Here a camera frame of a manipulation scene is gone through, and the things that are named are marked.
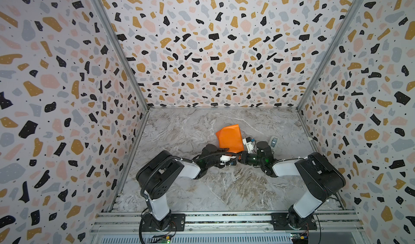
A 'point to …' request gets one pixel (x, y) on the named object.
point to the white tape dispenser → (274, 142)
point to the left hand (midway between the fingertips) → (228, 149)
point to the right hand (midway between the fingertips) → (233, 156)
